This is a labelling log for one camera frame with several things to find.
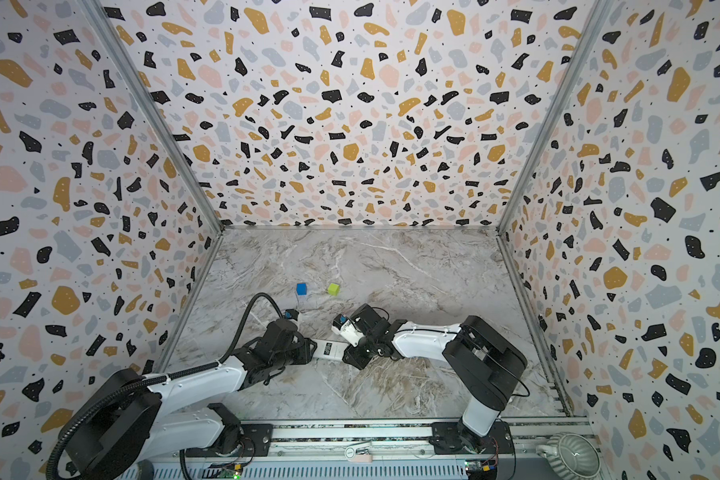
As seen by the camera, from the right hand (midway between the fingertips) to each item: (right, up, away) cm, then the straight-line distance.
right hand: (341, 352), depth 86 cm
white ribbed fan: (+58, -21, -13) cm, 63 cm away
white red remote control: (-4, 0, +2) cm, 4 cm away
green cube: (-5, +16, +16) cm, 23 cm away
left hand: (-8, +2, +1) cm, 9 cm away
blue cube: (-16, +16, +17) cm, 28 cm away
